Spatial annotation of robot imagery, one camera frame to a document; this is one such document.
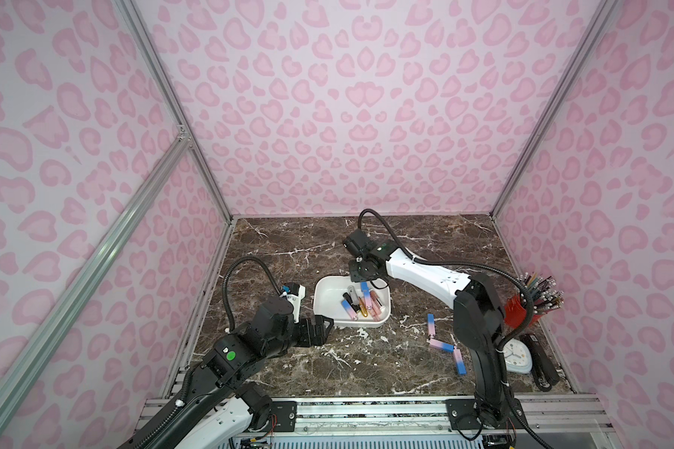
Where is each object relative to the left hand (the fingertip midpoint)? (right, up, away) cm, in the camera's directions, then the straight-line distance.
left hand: (322, 322), depth 71 cm
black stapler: (+61, -16, +6) cm, 63 cm away
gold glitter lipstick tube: (+11, -1, +21) cm, 24 cm away
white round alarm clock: (+55, -12, +9) cm, 57 cm away
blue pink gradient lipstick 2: (+13, +4, +22) cm, 26 cm away
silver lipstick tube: (+8, +3, +24) cm, 25 cm away
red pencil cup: (+58, -2, +14) cm, 59 cm away
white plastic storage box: (0, +1, +22) cm, 22 cm away
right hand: (+10, +10, +21) cm, 25 cm away
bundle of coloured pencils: (+63, +7, +9) cm, 64 cm away
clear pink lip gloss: (+15, -1, +21) cm, 26 cm away
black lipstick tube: (+9, -1, +21) cm, 23 cm away
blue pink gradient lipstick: (+7, -2, +20) cm, 21 cm away
